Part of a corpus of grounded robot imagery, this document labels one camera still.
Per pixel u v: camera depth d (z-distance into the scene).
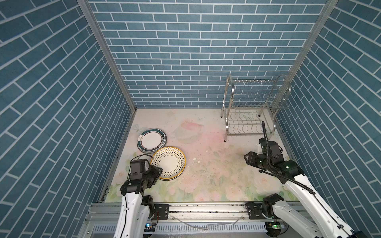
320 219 0.42
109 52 0.88
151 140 0.97
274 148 0.58
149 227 0.72
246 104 1.21
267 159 0.57
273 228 0.72
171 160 0.89
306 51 0.87
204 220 0.72
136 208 0.52
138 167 0.63
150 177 0.70
